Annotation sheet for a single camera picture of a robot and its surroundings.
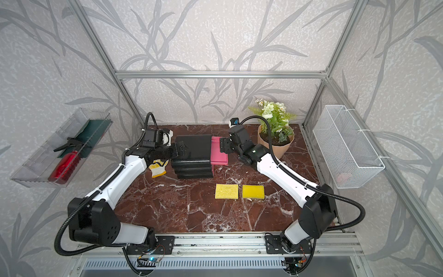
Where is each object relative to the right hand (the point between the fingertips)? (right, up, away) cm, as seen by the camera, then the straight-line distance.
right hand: (227, 138), depth 80 cm
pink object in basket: (+49, -17, -9) cm, 52 cm away
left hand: (-22, -6, +4) cm, 23 cm away
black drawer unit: (-14, -13, +2) cm, 19 cm away
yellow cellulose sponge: (-2, -28, +9) cm, 29 cm away
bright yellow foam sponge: (+15, -28, +9) cm, 33 cm away
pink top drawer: (-6, -10, +9) cm, 15 cm away
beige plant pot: (+29, -2, +14) cm, 33 cm away
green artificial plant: (+25, +9, +4) cm, 27 cm away
